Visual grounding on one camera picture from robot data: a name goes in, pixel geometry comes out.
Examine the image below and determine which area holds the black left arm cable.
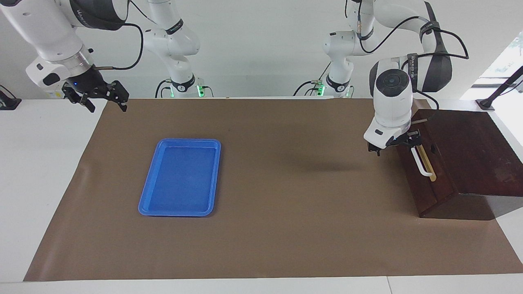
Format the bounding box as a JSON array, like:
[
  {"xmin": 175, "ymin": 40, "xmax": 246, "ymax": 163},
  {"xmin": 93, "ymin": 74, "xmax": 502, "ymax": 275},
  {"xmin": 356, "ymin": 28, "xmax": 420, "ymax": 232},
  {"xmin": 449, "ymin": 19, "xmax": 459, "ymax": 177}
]
[{"xmin": 355, "ymin": 0, "xmax": 469, "ymax": 111}]

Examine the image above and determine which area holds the brown table mat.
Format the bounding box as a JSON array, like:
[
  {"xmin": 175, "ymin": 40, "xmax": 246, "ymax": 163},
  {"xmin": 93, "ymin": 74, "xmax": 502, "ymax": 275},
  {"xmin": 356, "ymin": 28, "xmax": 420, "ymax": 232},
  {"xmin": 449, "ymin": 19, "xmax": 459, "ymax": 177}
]
[{"xmin": 23, "ymin": 98, "xmax": 523, "ymax": 282}]

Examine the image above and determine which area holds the black camera stand base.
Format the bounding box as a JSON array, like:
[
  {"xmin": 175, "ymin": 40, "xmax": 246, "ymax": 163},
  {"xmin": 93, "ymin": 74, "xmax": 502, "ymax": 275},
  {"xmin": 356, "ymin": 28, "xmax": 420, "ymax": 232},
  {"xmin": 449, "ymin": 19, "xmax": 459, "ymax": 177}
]
[{"xmin": 0, "ymin": 85, "xmax": 22, "ymax": 111}]

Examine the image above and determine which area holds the blue plastic tray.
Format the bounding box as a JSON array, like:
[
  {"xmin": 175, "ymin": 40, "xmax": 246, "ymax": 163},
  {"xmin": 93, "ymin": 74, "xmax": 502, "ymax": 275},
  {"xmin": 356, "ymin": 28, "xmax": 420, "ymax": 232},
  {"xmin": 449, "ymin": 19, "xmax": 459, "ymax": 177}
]
[{"xmin": 138, "ymin": 138, "xmax": 222, "ymax": 217}]

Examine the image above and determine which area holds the black left base cable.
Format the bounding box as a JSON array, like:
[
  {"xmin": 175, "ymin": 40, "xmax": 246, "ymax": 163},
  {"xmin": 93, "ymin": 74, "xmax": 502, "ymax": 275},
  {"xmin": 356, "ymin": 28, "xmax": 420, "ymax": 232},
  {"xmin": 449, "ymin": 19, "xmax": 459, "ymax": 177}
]
[{"xmin": 293, "ymin": 61, "xmax": 332, "ymax": 97}]

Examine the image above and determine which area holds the black base cable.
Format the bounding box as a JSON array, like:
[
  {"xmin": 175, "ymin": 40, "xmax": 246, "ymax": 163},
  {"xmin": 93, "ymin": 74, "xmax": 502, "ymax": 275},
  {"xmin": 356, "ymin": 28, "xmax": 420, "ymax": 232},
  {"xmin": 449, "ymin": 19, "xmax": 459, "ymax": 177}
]
[
  {"xmin": 293, "ymin": 61, "xmax": 332, "ymax": 97},
  {"xmin": 155, "ymin": 79, "xmax": 174, "ymax": 98}
]

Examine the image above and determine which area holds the wooden drawer with white handle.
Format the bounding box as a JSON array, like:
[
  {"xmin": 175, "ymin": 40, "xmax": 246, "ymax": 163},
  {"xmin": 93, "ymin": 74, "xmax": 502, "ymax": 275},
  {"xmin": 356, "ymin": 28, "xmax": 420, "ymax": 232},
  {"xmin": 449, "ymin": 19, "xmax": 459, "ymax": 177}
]
[{"xmin": 396, "ymin": 133, "xmax": 457, "ymax": 218}]

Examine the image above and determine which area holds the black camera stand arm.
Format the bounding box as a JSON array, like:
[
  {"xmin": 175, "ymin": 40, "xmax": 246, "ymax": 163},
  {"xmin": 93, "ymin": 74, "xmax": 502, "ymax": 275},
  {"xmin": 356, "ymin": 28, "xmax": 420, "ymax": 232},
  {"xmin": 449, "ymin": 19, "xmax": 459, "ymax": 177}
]
[{"xmin": 476, "ymin": 65, "xmax": 523, "ymax": 111}]

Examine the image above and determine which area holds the dark wooden cabinet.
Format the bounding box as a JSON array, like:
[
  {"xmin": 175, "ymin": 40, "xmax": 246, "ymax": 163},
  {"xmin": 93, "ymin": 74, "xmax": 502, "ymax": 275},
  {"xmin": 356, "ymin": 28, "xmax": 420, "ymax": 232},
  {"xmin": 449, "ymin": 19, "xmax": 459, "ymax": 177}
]
[{"xmin": 394, "ymin": 100, "xmax": 523, "ymax": 221}]

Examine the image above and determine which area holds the black right base cable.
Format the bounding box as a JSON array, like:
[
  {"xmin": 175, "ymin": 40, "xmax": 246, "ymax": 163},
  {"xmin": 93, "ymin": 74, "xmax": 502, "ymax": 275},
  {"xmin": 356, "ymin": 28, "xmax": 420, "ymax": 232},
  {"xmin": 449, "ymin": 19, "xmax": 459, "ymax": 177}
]
[{"xmin": 155, "ymin": 79, "xmax": 174, "ymax": 98}]

